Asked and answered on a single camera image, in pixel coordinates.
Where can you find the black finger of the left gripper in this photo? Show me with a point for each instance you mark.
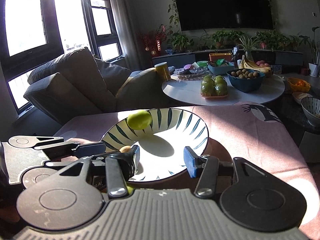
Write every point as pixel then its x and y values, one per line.
pixel 57 147

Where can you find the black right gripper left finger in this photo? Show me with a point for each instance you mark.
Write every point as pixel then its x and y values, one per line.
pixel 67 199

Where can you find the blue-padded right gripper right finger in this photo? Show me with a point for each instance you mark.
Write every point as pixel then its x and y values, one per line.
pixel 244 192

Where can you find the pink deer-print tablecloth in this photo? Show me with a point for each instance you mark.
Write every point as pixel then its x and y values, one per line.
pixel 241 130

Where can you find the grey fabric armchair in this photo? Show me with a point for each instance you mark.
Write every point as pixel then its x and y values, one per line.
pixel 77 83

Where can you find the small tan longan fruit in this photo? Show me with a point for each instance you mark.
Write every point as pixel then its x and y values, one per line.
pixel 125 149

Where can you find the green round fruit on plate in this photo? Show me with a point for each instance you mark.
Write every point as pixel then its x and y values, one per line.
pixel 139 120

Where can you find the striped white ceramic plate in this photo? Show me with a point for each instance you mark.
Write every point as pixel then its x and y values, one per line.
pixel 161 143

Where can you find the striped ceramic bowl right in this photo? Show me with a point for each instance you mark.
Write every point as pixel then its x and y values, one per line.
pixel 311 107

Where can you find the tray of green apples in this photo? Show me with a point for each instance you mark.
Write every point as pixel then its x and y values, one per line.
pixel 213 86

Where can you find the dark blue bowl of longans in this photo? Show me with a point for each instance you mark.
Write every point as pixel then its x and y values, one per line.
pixel 245 80

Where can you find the orange basket of oranges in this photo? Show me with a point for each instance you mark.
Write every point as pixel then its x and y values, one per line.
pixel 298 85

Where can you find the yellow cylindrical tin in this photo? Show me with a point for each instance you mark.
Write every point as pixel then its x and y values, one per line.
pixel 162 70

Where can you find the bunch of yellow bananas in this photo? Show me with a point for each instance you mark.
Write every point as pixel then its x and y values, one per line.
pixel 263 68

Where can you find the teal snack container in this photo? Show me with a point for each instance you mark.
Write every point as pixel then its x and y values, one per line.
pixel 220 66

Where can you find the patterned snack plate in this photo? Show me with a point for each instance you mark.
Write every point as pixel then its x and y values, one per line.
pixel 188 74

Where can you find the dark tv console cabinet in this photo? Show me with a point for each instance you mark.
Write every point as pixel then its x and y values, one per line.
pixel 273 57

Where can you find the red flower decoration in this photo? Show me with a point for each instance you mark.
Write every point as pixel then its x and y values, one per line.
pixel 153 40

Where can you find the white plant pot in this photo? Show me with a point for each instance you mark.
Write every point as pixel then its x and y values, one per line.
pixel 314 69

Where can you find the orange rectangular box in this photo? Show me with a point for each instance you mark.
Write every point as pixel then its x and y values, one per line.
pixel 216 56

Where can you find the grey window curtain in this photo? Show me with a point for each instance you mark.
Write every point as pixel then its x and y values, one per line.
pixel 124 18

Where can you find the hanging green vine plant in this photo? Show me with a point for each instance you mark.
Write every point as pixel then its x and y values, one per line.
pixel 173 11

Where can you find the black wall television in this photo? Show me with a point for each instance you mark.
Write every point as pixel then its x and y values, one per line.
pixel 228 14

